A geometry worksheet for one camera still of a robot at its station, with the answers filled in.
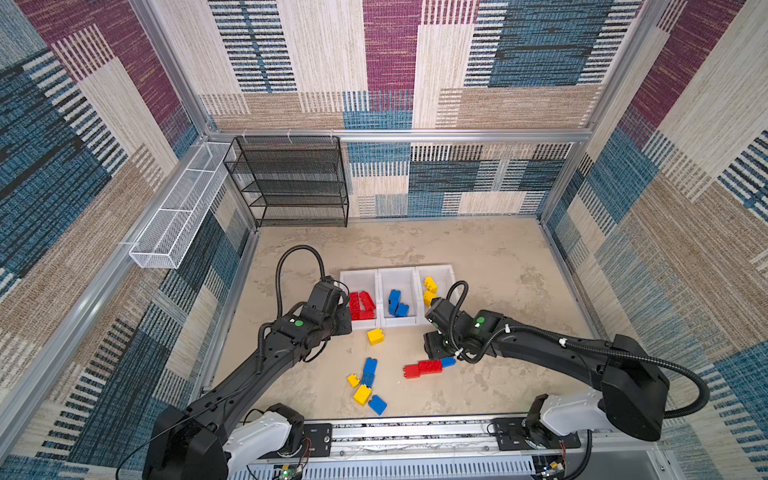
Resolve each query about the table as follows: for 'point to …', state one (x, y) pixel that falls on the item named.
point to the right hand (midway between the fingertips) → (438, 350)
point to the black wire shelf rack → (291, 181)
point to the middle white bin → (404, 280)
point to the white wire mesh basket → (163, 240)
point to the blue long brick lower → (369, 372)
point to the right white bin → (443, 276)
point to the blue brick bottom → (377, 404)
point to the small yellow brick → (353, 381)
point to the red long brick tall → (355, 306)
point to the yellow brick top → (375, 336)
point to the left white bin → (363, 280)
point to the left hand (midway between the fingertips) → (346, 313)
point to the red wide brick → (430, 366)
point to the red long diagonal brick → (367, 301)
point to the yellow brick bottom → (363, 395)
